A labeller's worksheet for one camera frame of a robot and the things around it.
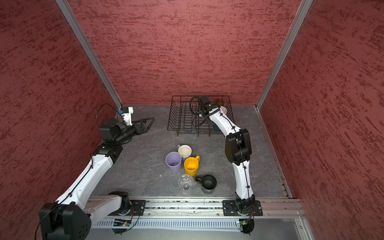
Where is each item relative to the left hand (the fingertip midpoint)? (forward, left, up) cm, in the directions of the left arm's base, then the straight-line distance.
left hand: (151, 122), depth 75 cm
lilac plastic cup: (-11, -11, -20) cm, 26 cm away
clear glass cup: (-22, -18, -26) cm, 39 cm away
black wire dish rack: (+25, -15, -22) cm, 37 cm away
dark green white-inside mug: (+11, -37, -20) cm, 43 cm away
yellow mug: (-12, -21, -26) cm, 35 cm away
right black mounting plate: (-34, -41, -26) cm, 59 cm away
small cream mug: (-5, -17, -22) cm, 28 cm away
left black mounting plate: (-35, +9, -25) cm, 44 cm away
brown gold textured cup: (+36, -42, -19) cm, 58 cm away
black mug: (-22, -31, -26) cm, 46 cm away
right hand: (+15, -38, -13) cm, 43 cm away
